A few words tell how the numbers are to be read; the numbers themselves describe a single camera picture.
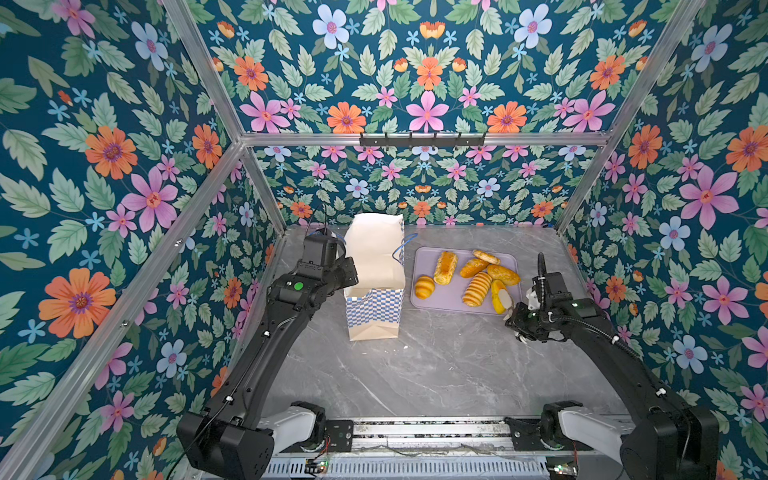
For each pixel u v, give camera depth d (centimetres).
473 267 101
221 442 36
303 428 62
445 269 102
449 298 100
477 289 96
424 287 99
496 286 95
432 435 75
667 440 39
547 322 58
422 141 93
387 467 70
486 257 101
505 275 99
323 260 56
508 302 88
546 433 67
